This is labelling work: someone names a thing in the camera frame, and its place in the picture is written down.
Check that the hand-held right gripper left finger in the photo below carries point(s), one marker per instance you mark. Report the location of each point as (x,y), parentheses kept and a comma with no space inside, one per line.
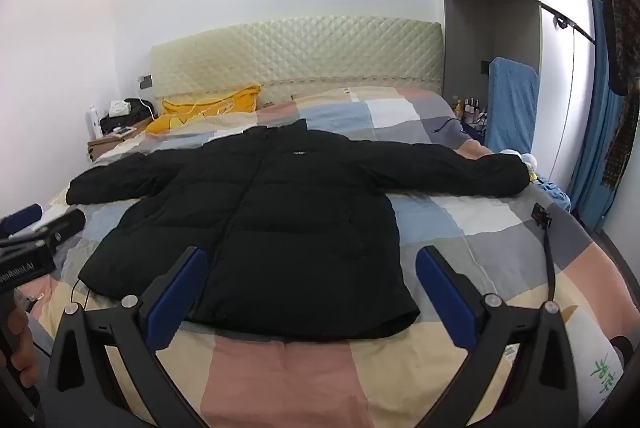
(179,295)

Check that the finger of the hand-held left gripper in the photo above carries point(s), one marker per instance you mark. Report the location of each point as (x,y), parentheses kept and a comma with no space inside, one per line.
(22,214)
(62,224)

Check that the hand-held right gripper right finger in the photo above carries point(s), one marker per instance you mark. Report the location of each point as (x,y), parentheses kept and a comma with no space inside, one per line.
(446,303)

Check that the black puffer jacket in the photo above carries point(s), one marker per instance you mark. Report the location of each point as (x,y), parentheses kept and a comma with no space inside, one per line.
(300,218)

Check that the person's left hand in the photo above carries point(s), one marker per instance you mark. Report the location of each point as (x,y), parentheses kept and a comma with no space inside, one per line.
(20,348)

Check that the wooden nightstand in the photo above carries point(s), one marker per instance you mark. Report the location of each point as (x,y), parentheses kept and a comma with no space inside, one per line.
(100,149)

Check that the white bottle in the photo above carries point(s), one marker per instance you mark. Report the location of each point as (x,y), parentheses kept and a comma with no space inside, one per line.
(93,123)

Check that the checkered pastel quilt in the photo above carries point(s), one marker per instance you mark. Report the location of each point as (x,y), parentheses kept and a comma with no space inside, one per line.
(280,383)

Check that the black bag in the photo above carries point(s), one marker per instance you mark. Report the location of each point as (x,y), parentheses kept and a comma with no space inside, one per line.
(141,110)

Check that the light blue cloth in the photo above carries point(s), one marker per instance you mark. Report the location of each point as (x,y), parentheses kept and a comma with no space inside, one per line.
(555,195)

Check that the white pillow green print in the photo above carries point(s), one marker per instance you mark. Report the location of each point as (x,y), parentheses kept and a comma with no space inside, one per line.
(592,358)

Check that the white plush toy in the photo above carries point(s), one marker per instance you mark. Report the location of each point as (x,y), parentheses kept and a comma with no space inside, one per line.
(525,160)

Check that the yellow pillow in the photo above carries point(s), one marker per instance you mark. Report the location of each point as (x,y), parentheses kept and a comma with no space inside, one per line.
(200,109)

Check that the group of cosmetic bottles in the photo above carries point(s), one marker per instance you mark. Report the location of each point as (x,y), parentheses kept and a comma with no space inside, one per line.
(470,108)

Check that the blue towel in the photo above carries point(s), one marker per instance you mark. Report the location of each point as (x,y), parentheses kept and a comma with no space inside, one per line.
(512,108)

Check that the blue curtain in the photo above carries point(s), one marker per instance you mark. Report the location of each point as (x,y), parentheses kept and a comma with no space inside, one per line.
(590,133)

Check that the grey wardrobe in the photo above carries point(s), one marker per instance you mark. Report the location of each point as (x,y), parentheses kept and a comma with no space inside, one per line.
(465,33)

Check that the cream quilted headboard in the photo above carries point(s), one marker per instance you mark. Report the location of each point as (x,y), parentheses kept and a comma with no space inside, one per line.
(300,53)

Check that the patterned hanging garment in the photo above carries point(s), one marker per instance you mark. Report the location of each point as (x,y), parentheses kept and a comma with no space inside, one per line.
(625,33)

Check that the dark wall socket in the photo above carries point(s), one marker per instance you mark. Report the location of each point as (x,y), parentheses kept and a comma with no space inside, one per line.
(145,82)

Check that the dark wall switch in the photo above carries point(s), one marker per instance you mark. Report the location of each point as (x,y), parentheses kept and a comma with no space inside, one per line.
(484,67)

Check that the black rail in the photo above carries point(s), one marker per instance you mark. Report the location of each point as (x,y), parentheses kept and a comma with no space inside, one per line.
(570,25)

